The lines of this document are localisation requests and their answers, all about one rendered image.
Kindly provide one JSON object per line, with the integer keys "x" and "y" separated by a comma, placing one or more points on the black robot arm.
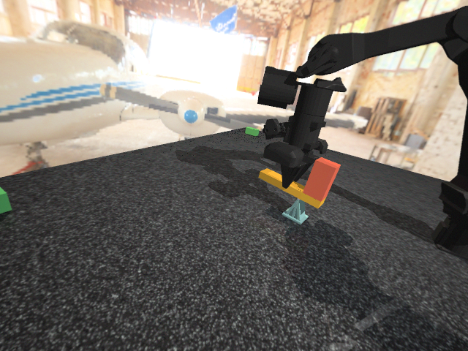
{"x": 335, "y": 52}

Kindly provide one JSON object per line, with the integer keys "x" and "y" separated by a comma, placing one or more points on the green rectangular block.
{"x": 252, "y": 131}
{"x": 4, "y": 202}

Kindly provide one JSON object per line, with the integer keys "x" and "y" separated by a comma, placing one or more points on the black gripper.
{"x": 296, "y": 157}

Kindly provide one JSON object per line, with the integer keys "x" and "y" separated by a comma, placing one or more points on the pale teal wedge on base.
{"x": 296, "y": 212}

